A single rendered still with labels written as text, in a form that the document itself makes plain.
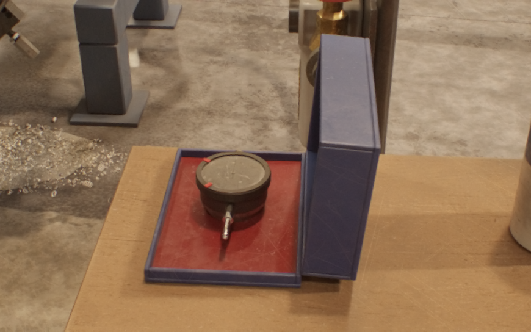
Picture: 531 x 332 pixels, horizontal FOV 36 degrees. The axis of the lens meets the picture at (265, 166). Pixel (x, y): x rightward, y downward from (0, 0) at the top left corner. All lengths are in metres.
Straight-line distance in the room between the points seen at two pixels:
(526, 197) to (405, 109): 1.16
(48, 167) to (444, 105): 0.82
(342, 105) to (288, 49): 1.45
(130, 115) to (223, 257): 1.14
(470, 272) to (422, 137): 1.07
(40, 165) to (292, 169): 0.97
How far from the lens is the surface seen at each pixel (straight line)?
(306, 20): 1.05
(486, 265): 0.62
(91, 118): 1.72
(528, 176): 0.61
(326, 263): 0.57
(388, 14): 0.94
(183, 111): 1.74
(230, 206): 0.61
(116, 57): 1.66
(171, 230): 0.63
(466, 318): 0.58
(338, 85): 0.58
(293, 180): 0.68
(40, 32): 2.16
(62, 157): 1.61
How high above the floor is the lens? 0.86
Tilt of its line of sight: 34 degrees down
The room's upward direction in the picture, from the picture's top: straight up
